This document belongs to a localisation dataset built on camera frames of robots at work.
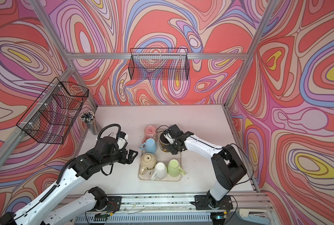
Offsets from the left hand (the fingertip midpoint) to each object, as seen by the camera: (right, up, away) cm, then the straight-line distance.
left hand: (134, 151), depth 73 cm
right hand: (+23, -3, +16) cm, 28 cm away
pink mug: (+6, +9, +17) cm, 20 cm away
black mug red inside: (+16, +2, +11) cm, 20 cm away
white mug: (+14, -12, +2) cm, 19 cm away
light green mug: (+21, -11, +3) cm, 24 cm away
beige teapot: (+7, -8, +7) cm, 12 cm away
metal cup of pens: (-35, +18, +18) cm, 43 cm away
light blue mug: (+7, +1, +11) cm, 13 cm away
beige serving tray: (+14, -8, +17) cm, 24 cm away
